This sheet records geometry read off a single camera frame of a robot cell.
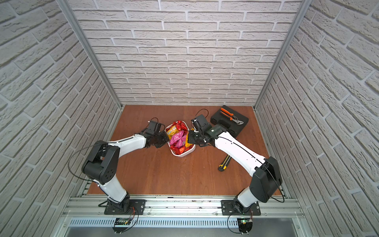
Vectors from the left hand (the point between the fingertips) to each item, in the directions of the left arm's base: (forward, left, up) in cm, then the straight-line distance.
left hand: (172, 136), depth 95 cm
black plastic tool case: (+12, -42, +2) cm, 43 cm away
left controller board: (-45, +23, -9) cm, 51 cm away
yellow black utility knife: (-17, -34, -4) cm, 38 cm away
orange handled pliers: (+15, -42, +3) cm, 45 cm away
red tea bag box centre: (-11, -5, +1) cm, 12 cm away
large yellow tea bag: (+2, 0, +2) cm, 3 cm away
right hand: (-9, -13, +12) cm, 20 cm away
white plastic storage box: (+5, -6, +5) cm, 10 cm away
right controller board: (-48, -40, -6) cm, 62 cm away
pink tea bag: (-4, -5, +3) cm, 7 cm away
